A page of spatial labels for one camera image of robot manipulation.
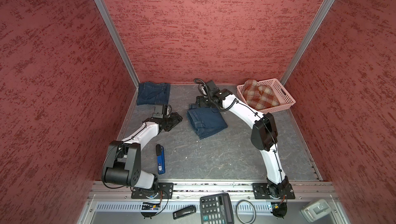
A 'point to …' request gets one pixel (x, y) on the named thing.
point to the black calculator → (216, 209)
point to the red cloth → (260, 97)
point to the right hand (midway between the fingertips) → (200, 105)
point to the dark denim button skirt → (151, 93)
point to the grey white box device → (315, 209)
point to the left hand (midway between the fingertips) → (179, 122)
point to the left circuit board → (148, 206)
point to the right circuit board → (279, 209)
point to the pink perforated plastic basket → (285, 99)
